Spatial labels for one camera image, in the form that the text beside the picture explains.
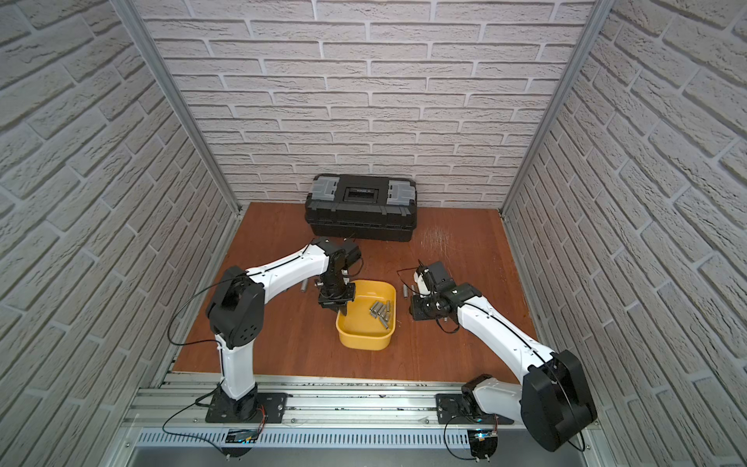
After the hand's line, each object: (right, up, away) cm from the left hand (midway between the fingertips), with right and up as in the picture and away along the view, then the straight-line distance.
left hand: (352, 310), depth 84 cm
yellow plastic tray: (+5, -4, +1) cm, 7 cm away
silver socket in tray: (+9, -2, +4) cm, 10 cm away
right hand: (+20, 0, -1) cm, 20 cm away
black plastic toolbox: (+2, +32, +14) cm, 35 cm away
